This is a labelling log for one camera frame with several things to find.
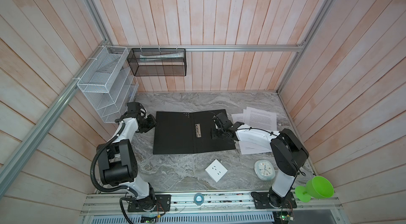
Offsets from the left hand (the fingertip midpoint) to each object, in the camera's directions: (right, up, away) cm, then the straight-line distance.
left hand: (156, 125), depth 91 cm
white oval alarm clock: (+59, -22, -11) cm, 64 cm away
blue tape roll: (+25, -33, -16) cm, 45 cm away
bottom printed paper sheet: (+51, +4, +14) cm, 53 cm away
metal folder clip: (+24, -2, +8) cm, 26 cm away
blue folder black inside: (+18, -5, +7) cm, 20 cm away
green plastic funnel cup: (+74, -22, -27) cm, 82 cm away
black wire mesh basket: (-3, +42, +15) cm, 45 cm away
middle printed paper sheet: (+55, -13, -1) cm, 56 cm away
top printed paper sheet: (+65, +3, +14) cm, 66 cm away
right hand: (+33, -5, +3) cm, 33 cm away
